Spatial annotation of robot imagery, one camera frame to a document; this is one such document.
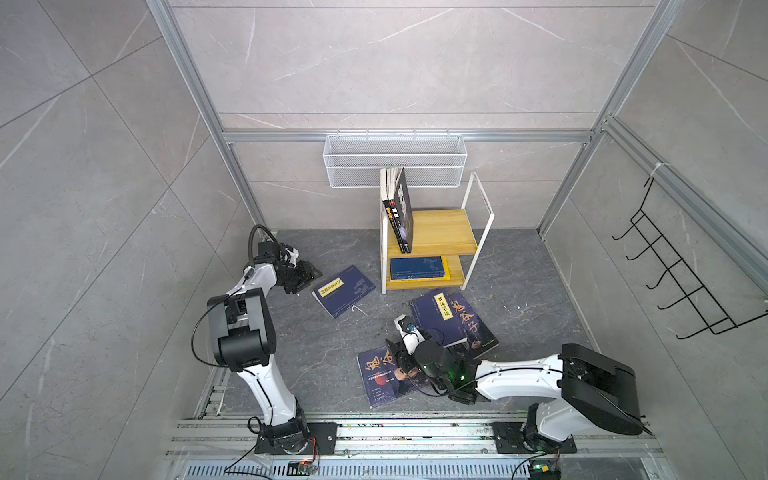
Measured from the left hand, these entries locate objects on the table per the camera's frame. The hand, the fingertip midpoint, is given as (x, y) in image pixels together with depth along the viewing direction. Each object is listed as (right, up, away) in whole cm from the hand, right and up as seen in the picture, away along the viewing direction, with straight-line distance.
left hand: (314, 271), depth 97 cm
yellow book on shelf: (+45, -1, +4) cm, 45 cm away
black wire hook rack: (+92, -8, -37) cm, 99 cm away
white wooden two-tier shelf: (+42, +9, -9) cm, 44 cm away
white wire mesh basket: (+39, +38, +3) cm, 54 cm away
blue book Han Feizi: (+36, +1, +4) cm, 36 cm away
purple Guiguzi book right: (+52, -21, -8) cm, 57 cm away
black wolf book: (+28, +18, -17) cm, 37 cm away
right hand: (+27, -16, -15) cm, 35 cm away
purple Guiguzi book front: (+22, -28, -14) cm, 38 cm away
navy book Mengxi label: (+41, -13, -4) cm, 43 cm away
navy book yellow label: (+9, -7, +4) cm, 12 cm away
